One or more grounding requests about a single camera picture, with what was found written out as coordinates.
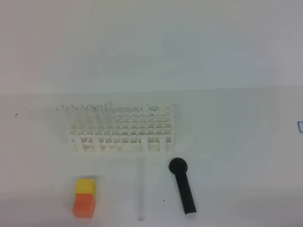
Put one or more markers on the clear glass test tube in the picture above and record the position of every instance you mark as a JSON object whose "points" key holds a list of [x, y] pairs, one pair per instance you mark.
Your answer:
{"points": [[141, 188]]}

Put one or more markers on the white test tube rack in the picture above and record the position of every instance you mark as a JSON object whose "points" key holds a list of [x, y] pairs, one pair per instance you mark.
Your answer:
{"points": [[138, 129]]}

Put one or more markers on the black round-headed tool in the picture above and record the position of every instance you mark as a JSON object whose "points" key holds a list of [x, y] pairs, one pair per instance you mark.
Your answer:
{"points": [[179, 167]]}

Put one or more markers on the yellow block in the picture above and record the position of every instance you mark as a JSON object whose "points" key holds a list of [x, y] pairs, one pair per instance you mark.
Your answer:
{"points": [[86, 186]]}

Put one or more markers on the orange block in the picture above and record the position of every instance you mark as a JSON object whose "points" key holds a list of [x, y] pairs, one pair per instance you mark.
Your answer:
{"points": [[84, 205]]}

